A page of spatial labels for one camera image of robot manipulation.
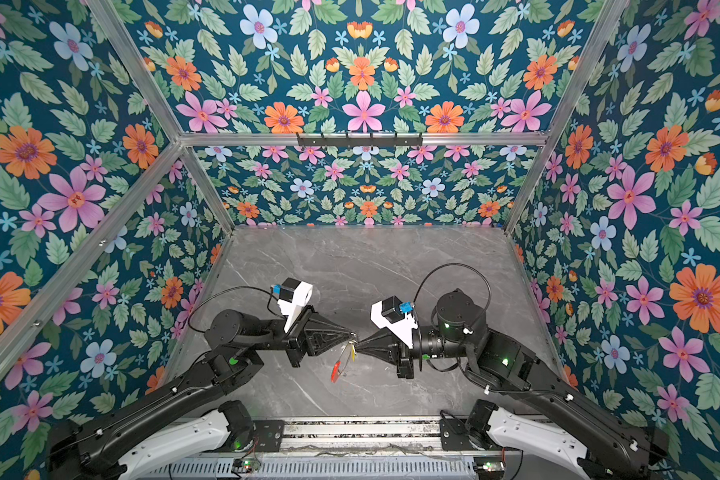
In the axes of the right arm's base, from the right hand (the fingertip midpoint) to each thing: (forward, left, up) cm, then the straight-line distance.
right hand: (360, 343), depth 53 cm
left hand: (-2, +2, +5) cm, 6 cm away
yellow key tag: (-1, +1, -2) cm, 2 cm away
